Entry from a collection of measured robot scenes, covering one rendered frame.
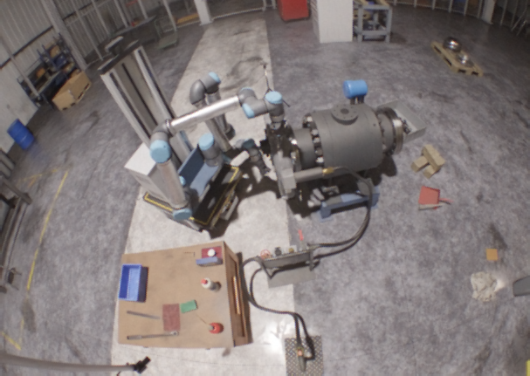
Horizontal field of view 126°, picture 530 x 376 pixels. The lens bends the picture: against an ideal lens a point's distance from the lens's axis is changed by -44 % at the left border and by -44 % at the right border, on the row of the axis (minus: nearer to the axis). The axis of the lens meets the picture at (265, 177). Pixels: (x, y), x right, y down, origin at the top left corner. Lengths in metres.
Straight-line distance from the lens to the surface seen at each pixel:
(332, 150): 1.81
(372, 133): 1.92
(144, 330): 2.02
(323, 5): 5.25
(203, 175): 2.19
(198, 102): 1.69
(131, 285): 2.15
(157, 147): 1.34
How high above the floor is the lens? 2.11
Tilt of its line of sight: 53 degrees down
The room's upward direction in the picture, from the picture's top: 15 degrees counter-clockwise
